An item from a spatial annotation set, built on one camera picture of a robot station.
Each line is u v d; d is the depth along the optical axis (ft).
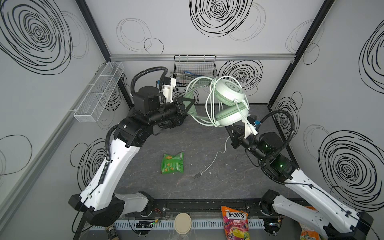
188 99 1.78
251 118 1.70
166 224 2.11
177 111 1.62
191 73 2.97
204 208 2.47
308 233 2.10
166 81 1.64
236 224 2.18
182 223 2.11
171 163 2.77
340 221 1.29
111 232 2.14
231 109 1.40
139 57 3.14
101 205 1.18
